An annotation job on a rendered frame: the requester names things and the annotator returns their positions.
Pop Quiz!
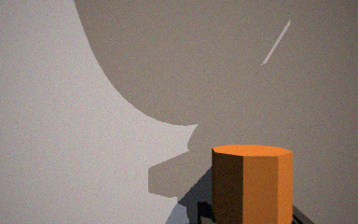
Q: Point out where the orange-brown faceted cylinder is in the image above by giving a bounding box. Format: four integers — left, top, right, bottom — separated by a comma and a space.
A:
212, 145, 293, 224

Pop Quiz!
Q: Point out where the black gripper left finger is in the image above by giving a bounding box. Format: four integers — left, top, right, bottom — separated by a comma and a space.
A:
198, 202, 216, 224

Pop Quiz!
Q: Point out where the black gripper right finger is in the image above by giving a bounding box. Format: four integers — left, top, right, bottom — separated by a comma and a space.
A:
293, 205, 315, 224

